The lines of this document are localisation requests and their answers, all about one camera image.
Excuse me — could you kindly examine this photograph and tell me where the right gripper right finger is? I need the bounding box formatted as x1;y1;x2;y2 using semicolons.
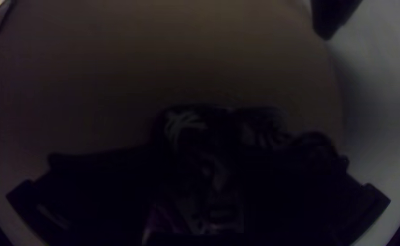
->
244;150;392;246

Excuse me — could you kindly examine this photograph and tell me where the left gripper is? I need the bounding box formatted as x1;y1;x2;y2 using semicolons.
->
310;0;364;41

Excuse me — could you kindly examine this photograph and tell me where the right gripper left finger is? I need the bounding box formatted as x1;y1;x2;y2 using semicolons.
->
5;147;168;246

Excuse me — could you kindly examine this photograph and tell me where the dark t-shirt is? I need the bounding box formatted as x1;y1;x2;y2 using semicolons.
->
147;104;343;241

